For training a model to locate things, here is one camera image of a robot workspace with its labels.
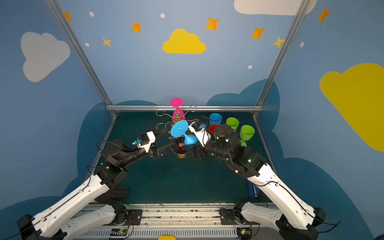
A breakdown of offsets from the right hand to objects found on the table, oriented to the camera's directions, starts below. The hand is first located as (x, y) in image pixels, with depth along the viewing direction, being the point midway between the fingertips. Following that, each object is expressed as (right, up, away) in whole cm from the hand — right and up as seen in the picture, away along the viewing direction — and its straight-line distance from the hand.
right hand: (191, 138), depth 61 cm
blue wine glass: (+16, +10, +41) cm, 45 cm away
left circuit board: (-37, -49, +12) cm, 62 cm away
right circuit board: (+26, -49, +12) cm, 57 cm away
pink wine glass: (-7, +11, +16) cm, 21 cm away
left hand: (-9, +3, -3) cm, 10 cm away
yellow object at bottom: (-12, -47, +8) cm, 50 cm away
